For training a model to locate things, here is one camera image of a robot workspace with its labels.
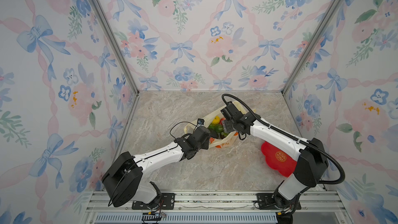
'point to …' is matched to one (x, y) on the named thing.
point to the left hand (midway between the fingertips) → (206, 137)
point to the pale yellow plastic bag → (204, 122)
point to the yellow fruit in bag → (216, 120)
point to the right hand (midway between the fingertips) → (234, 121)
